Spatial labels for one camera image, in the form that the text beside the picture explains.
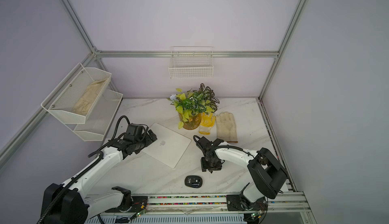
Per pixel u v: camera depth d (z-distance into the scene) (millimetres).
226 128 1010
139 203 734
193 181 782
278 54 931
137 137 647
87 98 792
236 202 735
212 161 717
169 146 933
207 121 1048
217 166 728
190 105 838
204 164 749
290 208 732
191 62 952
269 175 435
